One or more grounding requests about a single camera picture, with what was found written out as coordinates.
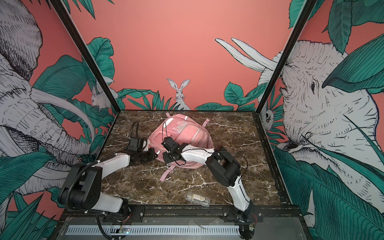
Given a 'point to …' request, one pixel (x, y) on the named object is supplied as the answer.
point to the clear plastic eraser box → (196, 198)
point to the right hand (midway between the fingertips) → (164, 156)
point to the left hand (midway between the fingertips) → (159, 152)
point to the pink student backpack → (185, 129)
